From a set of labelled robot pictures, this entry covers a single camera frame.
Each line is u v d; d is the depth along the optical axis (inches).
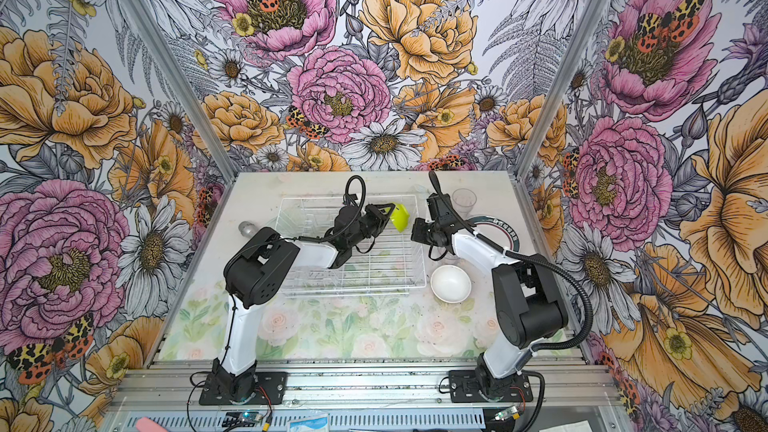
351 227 30.1
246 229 40.2
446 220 28.7
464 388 29.1
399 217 36.9
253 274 22.0
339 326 33.4
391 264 38.1
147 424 27.6
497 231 39.7
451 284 35.9
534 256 19.8
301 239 25.6
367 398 29.2
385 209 37.0
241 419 28.1
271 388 29.3
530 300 18.5
